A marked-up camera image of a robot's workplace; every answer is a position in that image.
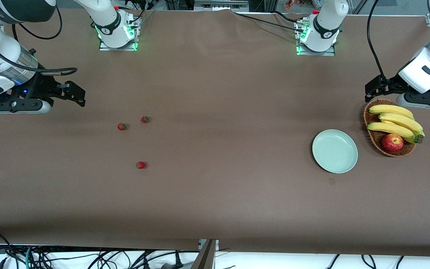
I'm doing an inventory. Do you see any short black table cable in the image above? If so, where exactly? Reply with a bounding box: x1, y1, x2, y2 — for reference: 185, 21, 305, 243
271, 10, 301, 24

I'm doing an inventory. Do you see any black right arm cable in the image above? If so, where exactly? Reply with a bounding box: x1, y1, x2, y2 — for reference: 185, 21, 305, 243
0, 0, 78, 75

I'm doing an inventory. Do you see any light green round plate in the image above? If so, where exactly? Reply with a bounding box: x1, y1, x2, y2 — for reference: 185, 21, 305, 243
312, 129, 358, 174

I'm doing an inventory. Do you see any aluminium profile beam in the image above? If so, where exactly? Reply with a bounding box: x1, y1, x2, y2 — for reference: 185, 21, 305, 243
191, 239, 219, 269

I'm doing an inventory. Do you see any brown wicker basket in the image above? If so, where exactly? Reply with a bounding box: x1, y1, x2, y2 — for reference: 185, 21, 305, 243
363, 99, 417, 157

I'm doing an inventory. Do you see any brown table cover sheet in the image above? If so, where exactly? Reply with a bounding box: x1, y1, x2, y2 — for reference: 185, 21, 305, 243
0, 7, 430, 258

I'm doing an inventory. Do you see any red apple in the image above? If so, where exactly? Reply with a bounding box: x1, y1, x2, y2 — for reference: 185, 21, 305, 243
382, 134, 404, 152

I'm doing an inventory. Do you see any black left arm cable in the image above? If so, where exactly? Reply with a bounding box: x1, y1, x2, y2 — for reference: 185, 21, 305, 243
367, 0, 389, 84

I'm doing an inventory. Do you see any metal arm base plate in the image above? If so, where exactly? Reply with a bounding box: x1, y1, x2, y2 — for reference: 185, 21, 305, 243
295, 19, 336, 56
99, 15, 140, 51

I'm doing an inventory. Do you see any grey metal box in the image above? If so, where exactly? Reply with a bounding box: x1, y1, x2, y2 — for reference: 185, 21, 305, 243
194, 0, 249, 12

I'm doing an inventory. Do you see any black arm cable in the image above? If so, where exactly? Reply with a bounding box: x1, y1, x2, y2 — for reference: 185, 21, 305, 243
0, 0, 78, 75
367, 0, 389, 84

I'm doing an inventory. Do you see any long black table cable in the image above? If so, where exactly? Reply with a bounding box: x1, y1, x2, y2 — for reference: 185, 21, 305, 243
234, 12, 309, 31

